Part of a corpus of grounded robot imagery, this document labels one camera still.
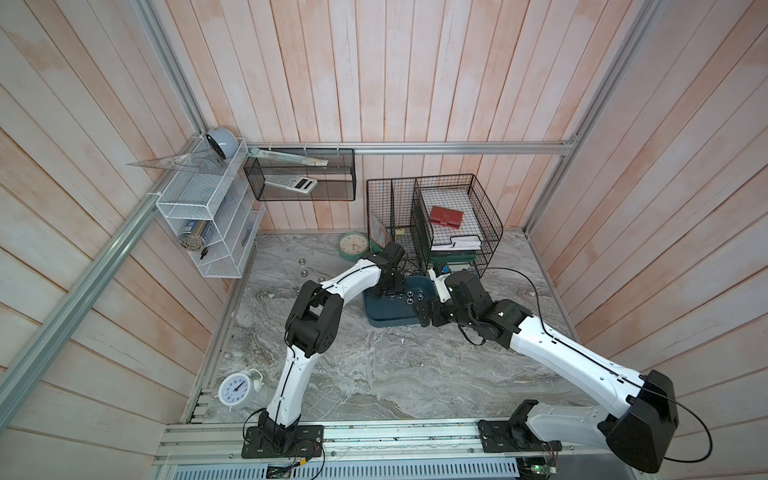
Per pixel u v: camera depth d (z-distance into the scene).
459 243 0.93
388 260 0.77
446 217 0.93
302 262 1.11
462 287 0.58
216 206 0.76
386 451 0.73
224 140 0.83
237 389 0.80
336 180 1.07
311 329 0.58
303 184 0.98
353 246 1.13
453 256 1.01
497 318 0.54
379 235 1.10
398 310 0.97
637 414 0.39
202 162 0.86
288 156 0.92
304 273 1.07
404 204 1.13
